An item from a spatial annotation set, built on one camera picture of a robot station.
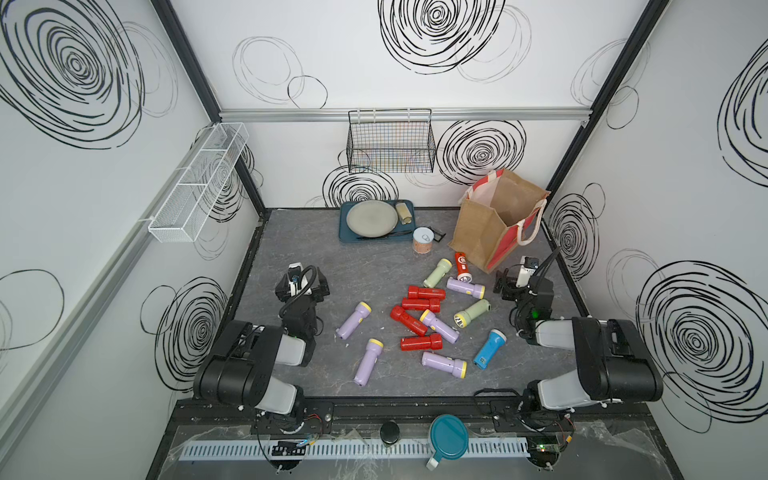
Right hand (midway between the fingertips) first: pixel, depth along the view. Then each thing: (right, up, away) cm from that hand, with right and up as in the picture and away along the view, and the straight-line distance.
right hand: (515, 274), depth 92 cm
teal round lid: (-26, -33, -27) cm, 50 cm away
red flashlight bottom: (-27, -18, -9) cm, 33 cm away
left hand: (-66, +1, -5) cm, 66 cm away
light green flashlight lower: (-17, -13, -4) cm, 22 cm away
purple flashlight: (-13, -5, +2) cm, 14 cm away
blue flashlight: (-9, -17, -9) cm, 21 cm away
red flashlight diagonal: (-35, -13, -3) cm, 37 cm away
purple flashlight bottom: (-21, -23, -14) cm, 34 cm away
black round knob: (-39, -30, -29) cm, 58 cm away
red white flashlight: (-15, 0, +5) cm, 16 cm away
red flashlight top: (-31, -6, +1) cm, 32 cm away
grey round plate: (-46, +19, +27) cm, 57 cm away
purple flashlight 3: (-48, -11, -3) cm, 49 cm away
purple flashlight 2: (-27, -13, -5) cm, 31 cm away
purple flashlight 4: (-45, -22, -12) cm, 52 cm away
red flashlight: (-26, -9, -3) cm, 28 cm away
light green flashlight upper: (-21, +1, +7) cm, 22 cm away
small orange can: (-28, +11, +13) cm, 32 cm away
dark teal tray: (-35, +13, +21) cm, 43 cm away
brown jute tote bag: (0, +21, +13) cm, 25 cm away
